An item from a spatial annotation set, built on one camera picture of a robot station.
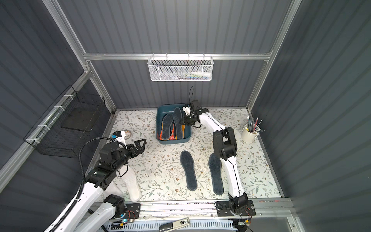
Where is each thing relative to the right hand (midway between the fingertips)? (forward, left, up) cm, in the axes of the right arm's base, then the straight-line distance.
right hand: (181, 122), depth 99 cm
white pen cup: (-10, -44, -2) cm, 45 cm away
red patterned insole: (-7, +7, -9) cm, 13 cm away
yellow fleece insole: (-1, -1, -7) cm, 8 cm away
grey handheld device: (-59, +3, -5) cm, 59 cm away
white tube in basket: (+21, -15, +25) cm, 35 cm away
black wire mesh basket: (-22, +58, +19) cm, 65 cm away
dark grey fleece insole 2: (+4, +3, 0) cm, 4 cm away
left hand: (-25, +19, +12) cm, 34 cm away
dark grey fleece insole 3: (-24, -4, -10) cm, 27 cm away
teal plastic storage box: (+19, +17, -8) cm, 27 cm away
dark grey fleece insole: (+5, +11, -6) cm, 14 cm away
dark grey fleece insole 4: (-30, -22, -9) cm, 39 cm away
